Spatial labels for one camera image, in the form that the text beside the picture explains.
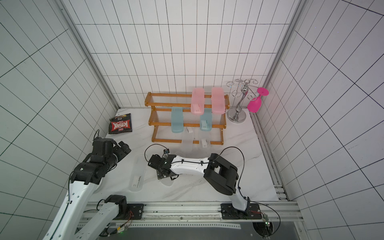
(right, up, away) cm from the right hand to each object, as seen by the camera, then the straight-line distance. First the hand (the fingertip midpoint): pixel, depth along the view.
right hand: (164, 175), depth 84 cm
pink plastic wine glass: (+60, +43, +18) cm, 76 cm away
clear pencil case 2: (+13, +19, +14) cm, 27 cm away
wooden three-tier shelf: (-8, +34, +22) cm, 41 cm away
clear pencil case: (+25, +17, +11) cm, 32 cm away
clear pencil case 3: (+2, -3, -2) cm, 4 cm away
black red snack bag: (-37, +29, +22) cm, 52 cm away
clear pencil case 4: (-16, +1, +1) cm, 16 cm away
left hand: (-19, +15, -10) cm, 27 cm away
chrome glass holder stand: (+52, +36, +29) cm, 69 cm away
